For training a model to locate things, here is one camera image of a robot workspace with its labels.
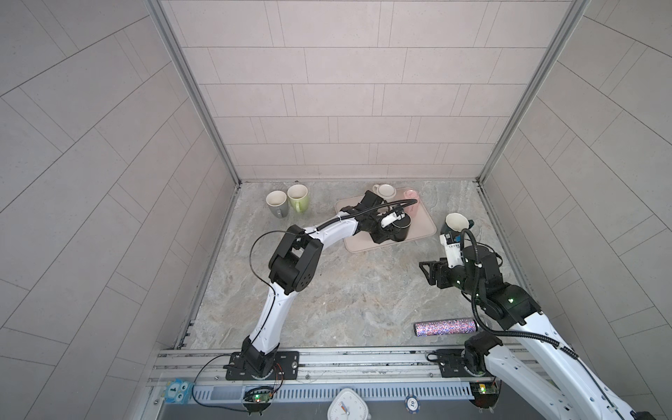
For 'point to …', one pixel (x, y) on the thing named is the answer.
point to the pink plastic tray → (422, 225)
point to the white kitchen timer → (349, 405)
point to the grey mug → (277, 202)
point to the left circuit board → (258, 399)
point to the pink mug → (412, 209)
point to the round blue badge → (412, 404)
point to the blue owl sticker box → (178, 391)
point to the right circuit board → (486, 393)
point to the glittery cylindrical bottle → (444, 326)
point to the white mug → (386, 191)
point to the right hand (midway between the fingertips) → (428, 262)
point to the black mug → (402, 226)
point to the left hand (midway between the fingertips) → (390, 227)
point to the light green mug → (297, 196)
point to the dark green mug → (456, 223)
